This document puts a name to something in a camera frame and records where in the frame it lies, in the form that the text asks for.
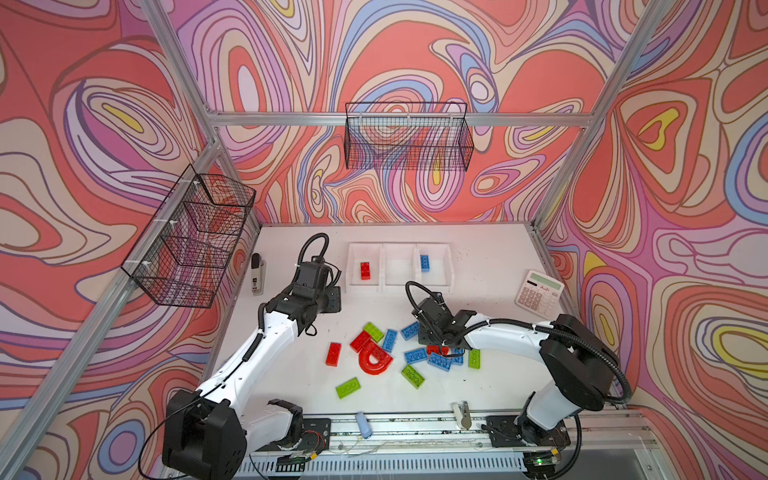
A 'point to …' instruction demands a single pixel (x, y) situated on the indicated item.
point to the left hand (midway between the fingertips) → (334, 293)
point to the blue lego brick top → (424, 263)
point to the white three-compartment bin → (390, 267)
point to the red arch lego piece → (367, 344)
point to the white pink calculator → (539, 294)
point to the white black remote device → (258, 275)
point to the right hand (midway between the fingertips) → (431, 339)
